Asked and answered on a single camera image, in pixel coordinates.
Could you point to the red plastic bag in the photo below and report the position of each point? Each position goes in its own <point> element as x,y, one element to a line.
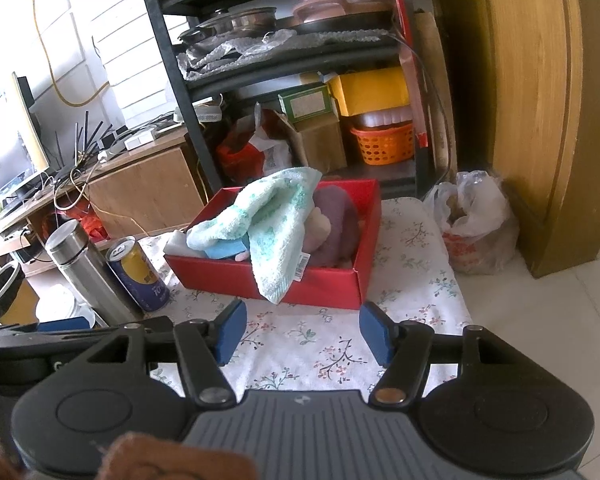
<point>240,155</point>

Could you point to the clear plastic bag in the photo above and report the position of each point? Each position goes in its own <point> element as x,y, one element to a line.
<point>475,225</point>

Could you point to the yellow box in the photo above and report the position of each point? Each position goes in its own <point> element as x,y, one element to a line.
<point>375,92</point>

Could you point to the wooden wardrobe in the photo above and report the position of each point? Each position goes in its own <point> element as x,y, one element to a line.
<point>530,110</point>

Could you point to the purple plush toy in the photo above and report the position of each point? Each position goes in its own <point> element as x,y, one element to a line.
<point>340,225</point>

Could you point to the light green towel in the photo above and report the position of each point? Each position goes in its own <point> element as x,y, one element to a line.
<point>275,210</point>

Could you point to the clear bubble wrap sheet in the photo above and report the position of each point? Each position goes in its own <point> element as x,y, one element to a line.
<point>220,55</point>

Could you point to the yellow trash bin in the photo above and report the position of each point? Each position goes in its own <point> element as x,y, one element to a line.
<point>20,305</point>

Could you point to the brown cardboard box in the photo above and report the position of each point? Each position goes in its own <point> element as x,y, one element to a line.
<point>322,145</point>

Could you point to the floral tablecloth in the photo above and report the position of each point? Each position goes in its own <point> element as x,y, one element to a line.
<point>415,270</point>

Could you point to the white printed plastic bag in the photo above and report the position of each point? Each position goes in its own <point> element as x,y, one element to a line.
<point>275,155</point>

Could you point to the red cardboard box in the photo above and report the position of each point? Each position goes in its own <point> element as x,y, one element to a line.
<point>320,287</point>

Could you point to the brown cardboard sheet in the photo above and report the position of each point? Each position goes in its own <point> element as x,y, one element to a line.
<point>432,85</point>

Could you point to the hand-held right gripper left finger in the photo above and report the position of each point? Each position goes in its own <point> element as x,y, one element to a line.
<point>230,332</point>

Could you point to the black router with antennas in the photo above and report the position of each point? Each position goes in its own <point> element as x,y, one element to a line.
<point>82,145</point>

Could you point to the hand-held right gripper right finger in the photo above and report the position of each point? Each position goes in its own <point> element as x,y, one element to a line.
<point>377,332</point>

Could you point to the green box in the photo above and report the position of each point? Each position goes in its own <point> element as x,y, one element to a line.
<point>305,104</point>

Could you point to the black frying pan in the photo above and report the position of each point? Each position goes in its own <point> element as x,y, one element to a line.
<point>350,22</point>

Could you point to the clear plastic container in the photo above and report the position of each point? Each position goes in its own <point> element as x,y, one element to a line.
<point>385,117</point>

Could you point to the blue yellow drink can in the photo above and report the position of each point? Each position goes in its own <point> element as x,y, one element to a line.
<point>140,280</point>

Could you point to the wooden television cabinet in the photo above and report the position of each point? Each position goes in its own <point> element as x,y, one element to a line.
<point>140,190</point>

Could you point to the steel pot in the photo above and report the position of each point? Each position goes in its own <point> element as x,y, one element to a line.
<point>245,20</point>

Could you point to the black metal shelf rack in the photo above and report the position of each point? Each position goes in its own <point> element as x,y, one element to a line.
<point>190,110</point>

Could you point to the television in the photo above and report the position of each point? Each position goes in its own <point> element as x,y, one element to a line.
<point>5,160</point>

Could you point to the steel thermos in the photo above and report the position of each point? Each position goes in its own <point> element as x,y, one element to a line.
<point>87,270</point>

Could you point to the white foam block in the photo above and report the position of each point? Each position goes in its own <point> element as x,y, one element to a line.
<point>177,247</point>

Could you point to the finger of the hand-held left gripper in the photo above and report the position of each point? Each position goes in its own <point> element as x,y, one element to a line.
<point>62,324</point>

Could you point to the orange plastic basket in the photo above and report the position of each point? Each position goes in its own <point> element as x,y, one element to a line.
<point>380,147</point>

